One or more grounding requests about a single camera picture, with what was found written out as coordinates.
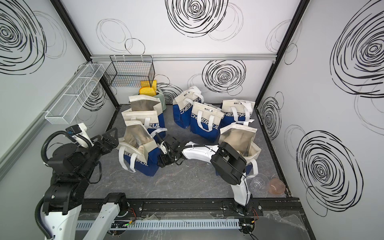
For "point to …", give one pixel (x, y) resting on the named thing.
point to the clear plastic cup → (259, 185)
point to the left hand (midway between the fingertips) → (108, 131)
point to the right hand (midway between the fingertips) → (160, 163)
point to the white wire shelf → (72, 101)
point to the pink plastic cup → (276, 186)
